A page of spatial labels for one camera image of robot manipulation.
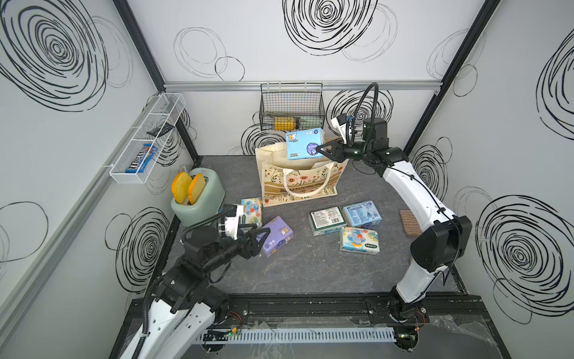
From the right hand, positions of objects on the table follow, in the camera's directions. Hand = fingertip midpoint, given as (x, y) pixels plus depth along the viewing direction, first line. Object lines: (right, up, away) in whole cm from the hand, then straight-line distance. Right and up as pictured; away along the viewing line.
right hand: (322, 146), depth 75 cm
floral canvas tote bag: (-12, -12, +6) cm, 18 cm away
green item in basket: (-3, +11, +12) cm, 17 cm away
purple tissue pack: (-15, -33, +11) cm, 38 cm away
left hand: (-19, -26, -10) cm, 34 cm away
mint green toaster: (-42, -21, +9) cm, 48 cm away
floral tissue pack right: (+16, -35, +10) cm, 39 cm away
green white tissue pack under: (+4, -28, +14) cm, 32 cm away
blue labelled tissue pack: (+19, -26, +16) cm, 36 cm away
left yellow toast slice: (-51, -14, +6) cm, 53 cm away
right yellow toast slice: (-46, -14, +7) cm, 48 cm away
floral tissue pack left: (-27, -24, +18) cm, 41 cm away
